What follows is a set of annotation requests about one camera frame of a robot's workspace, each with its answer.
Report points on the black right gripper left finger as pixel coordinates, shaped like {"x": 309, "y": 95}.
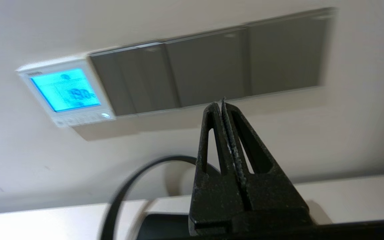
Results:
{"x": 212, "y": 196}

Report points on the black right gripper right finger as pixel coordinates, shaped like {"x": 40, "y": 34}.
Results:
{"x": 272, "y": 196}

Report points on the white wall thermostat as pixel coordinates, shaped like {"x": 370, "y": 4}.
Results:
{"x": 65, "y": 90}

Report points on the white sideboard cabinet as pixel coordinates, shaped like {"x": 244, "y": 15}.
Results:
{"x": 362, "y": 196}

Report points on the grey single wall switch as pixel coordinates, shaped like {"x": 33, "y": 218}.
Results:
{"x": 208, "y": 65}
{"x": 288, "y": 51}

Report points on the grey triple wall switch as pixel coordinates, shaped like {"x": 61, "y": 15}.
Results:
{"x": 135, "y": 80}

